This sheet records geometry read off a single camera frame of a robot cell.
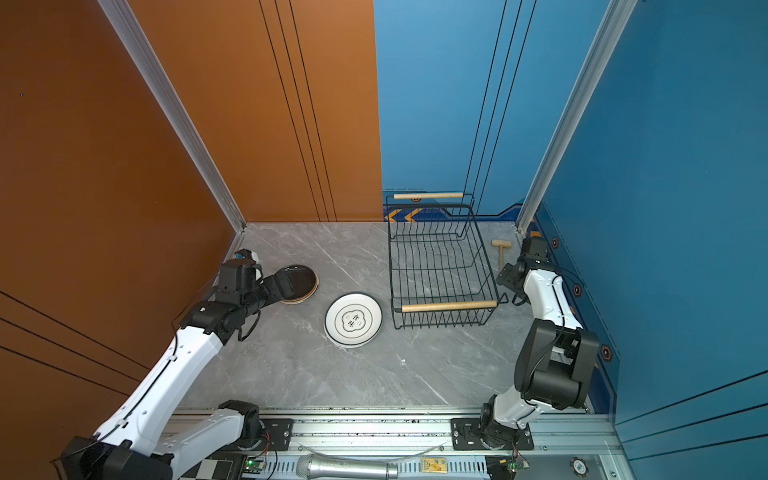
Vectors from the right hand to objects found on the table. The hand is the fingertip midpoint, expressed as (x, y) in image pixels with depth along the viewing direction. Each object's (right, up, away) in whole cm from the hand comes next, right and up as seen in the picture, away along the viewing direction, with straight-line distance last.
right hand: (516, 285), depth 89 cm
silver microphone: (-56, -38, -23) cm, 71 cm away
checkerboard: (-79, -39, -22) cm, 90 cm away
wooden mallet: (+4, +13, +23) cm, 27 cm away
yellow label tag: (-28, -39, -21) cm, 52 cm away
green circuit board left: (-70, -41, -19) cm, 83 cm away
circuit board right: (-11, -41, -19) cm, 46 cm away
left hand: (-68, +3, -10) cm, 68 cm away
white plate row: (-49, -11, +2) cm, 51 cm away
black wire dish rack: (-21, +3, +14) cm, 25 cm away
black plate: (-67, 0, +10) cm, 67 cm away
